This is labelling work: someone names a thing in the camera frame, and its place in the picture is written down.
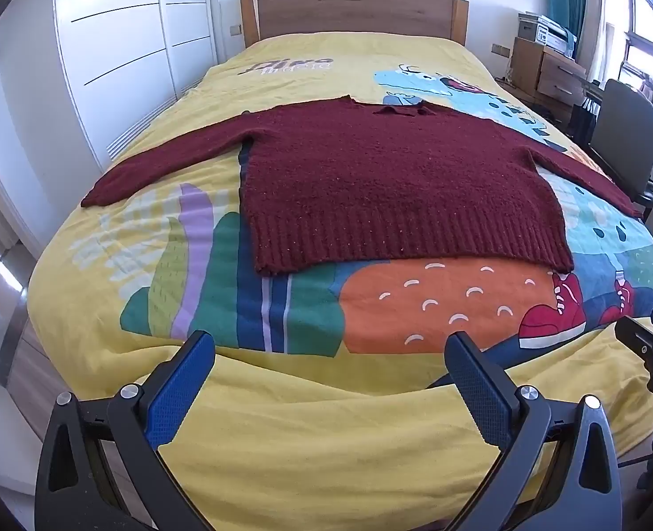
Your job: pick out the yellow dinosaur printed blanket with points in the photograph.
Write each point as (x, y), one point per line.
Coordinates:
(304, 453)

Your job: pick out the black bag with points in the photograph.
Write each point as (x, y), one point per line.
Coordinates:
(583, 121)

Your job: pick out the grey office chair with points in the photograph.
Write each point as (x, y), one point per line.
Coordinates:
(628, 133)

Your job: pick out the dark red knit sweater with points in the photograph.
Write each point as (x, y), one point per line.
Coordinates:
(392, 188)

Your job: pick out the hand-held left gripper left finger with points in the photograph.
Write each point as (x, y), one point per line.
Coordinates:
(179, 387)

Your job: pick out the wooden bed headboard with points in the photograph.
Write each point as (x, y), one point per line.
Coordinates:
(354, 11)

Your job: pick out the wooden dresser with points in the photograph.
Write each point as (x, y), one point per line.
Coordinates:
(547, 74)

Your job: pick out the white wardrobe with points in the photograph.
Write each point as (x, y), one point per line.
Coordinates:
(132, 38)

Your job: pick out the window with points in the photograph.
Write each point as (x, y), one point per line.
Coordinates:
(650, 38)

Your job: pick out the white printer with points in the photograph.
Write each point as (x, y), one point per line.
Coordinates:
(547, 33)

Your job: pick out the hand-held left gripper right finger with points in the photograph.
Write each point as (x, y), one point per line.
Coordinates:
(478, 392)

